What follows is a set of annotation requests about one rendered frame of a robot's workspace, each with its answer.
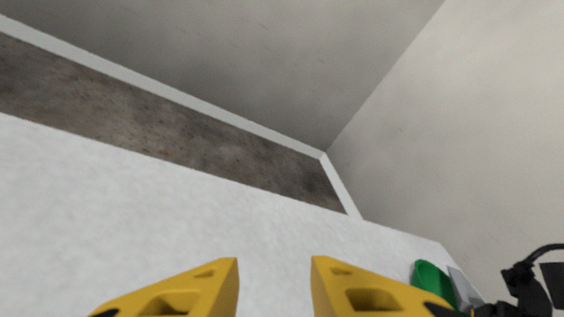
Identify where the green bowl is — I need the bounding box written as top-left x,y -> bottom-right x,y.
412,260 -> 472,317

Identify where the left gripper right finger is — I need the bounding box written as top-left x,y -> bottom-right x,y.
310,255 -> 455,317

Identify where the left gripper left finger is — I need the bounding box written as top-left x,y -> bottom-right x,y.
86,257 -> 240,317

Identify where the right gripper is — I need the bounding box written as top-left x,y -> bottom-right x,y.
472,301 -> 539,317

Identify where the grey metal scoop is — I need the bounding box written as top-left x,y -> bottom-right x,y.
447,265 -> 487,316

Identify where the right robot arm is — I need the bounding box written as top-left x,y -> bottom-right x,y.
501,262 -> 564,317

